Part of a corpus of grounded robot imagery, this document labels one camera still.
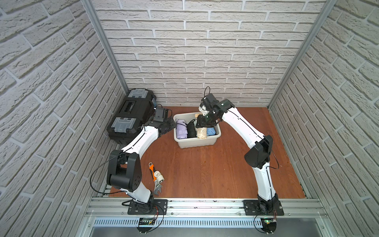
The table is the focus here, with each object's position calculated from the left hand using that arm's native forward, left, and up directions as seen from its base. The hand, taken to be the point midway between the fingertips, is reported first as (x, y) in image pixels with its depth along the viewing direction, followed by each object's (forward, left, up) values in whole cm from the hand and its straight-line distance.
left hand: (175, 121), depth 90 cm
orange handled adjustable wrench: (-35, +8, -16) cm, 39 cm away
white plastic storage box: (-11, -11, -8) cm, 17 cm away
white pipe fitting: (-30, +8, -13) cm, 34 cm away
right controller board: (-52, -49, -15) cm, 73 cm away
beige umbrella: (-12, -16, +5) cm, 21 cm away
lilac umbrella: (-3, -4, -4) cm, 6 cm away
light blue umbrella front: (-7, -22, -2) cm, 23 cm away
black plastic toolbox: (+9, +26, +1) cm, 28 cm away
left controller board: (-50, +13, -19) cm, 55 cm away
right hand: (-5, -16, +3) cm, 17 cm away
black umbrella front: (-2, -10, -6) cm, 12 cm away
